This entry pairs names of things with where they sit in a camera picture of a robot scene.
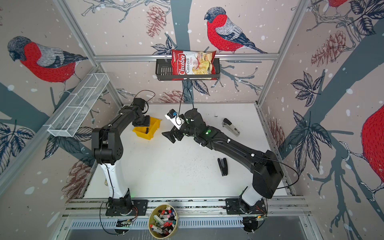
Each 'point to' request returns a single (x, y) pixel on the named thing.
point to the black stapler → (223, 165)
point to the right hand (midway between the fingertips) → (166, 129)
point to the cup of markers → (163, 221)
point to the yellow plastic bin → (154, 124)
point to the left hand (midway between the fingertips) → (144, 122)
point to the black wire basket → (164, 72)
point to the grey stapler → (227, 124)
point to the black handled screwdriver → (147, 130)
